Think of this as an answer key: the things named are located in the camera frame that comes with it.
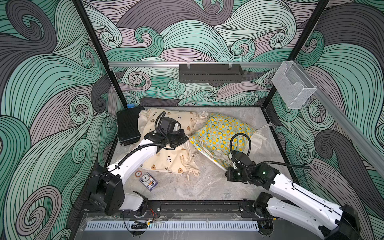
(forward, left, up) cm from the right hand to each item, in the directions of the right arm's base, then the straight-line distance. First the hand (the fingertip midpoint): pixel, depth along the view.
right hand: (224, 175), depth 76 cm
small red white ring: (+4, +48, -8) cm, 49 cm away
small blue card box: (-1, +41, -6) cm, 42 cm away
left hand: (+18, +18, +11) cm, 28 cm away
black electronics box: (+31, +60, -2) cm, 67 cm away
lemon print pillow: (+24, -1, +1) cm, 24 cm away
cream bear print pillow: (+10, +22, -3) cm, 25 cm away
